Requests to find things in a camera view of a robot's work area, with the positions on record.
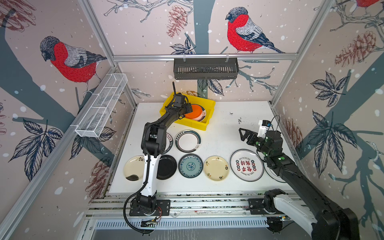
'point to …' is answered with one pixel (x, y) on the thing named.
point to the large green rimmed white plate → (202, 115)
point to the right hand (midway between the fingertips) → (244, 132)
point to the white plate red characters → (247, 165)
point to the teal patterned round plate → (190, 165)
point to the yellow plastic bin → (209, 105)
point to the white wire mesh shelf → (109, 93)
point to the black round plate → (167, 167)
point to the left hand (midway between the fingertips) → (188, 106)
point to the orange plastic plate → (196, 112)
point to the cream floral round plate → (216, 168)
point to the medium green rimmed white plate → (188, 141)
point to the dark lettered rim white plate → (169, 143)
